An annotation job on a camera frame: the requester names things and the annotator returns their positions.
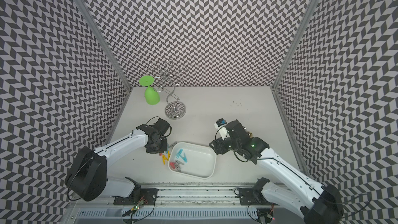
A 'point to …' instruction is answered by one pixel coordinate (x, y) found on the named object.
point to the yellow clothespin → (164, 157)
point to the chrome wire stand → (166, 79)
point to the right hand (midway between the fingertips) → (216, 145)
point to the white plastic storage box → (193, 159)
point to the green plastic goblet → (151, 95)
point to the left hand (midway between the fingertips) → (161, 151)
